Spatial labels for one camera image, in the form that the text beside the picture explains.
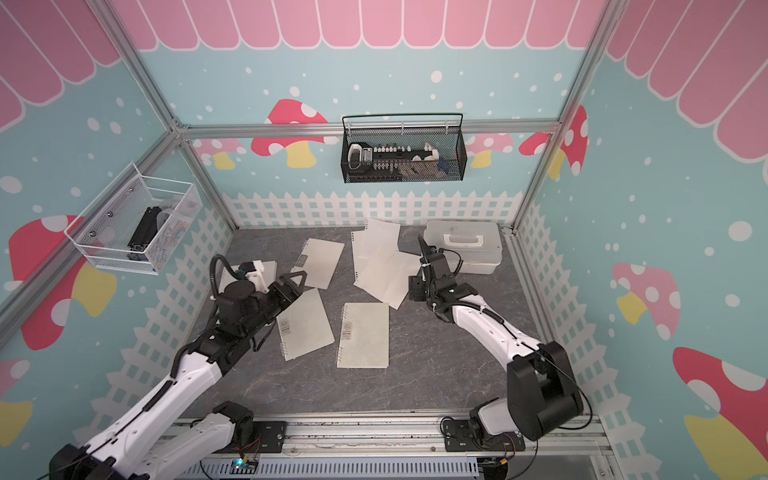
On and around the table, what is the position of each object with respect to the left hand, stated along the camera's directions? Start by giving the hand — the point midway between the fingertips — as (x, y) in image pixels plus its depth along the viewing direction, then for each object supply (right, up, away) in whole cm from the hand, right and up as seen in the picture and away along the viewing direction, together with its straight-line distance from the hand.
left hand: (298, 285), depth 77 cm
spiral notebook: (-3, -15, +16) cm, 22 cm away
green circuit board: (-12, -44, -5) cm, 46 cm away
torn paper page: (+20, +14, +39) cm, 46 cm away
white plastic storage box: (+52, +11, +22) cm, 58 cm away
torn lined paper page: (+12, +8, +35) cm, 38 cm away
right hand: (+32, 0, +12) cm, 34 cm away
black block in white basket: (-36, +15, -6) cm, 39 cm away
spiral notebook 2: (+16, -18, +13) cm, 27 cm away
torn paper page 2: (+16, +4, +31) cm, 36 cm away
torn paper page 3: (+22, +1, +31) cm, 38 cm away
